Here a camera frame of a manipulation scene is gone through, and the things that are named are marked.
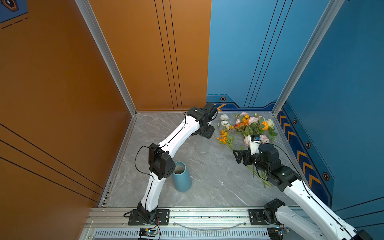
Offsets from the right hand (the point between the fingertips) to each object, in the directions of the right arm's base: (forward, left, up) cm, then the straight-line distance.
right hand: (239, 150), depth 77 cm
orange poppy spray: (+16, +4, -14) cm, 22 cm away
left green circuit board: (-33, +45, -19) cm, 60 cm away
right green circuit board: (-34, -14, -19) cm, 42 cm away
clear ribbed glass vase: (+9, +19, -9) cm, 22 cm away
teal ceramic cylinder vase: (-14, +29, -2) cm, 33 cm away
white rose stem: (+30, -31, -16) cm, 47 cm away
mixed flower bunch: (+29, -19, -14) cm, 37 cm away
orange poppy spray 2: (+26, -8, -12) cm, 30 cm away
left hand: (+13, +17, 0) cm, 21 cm away
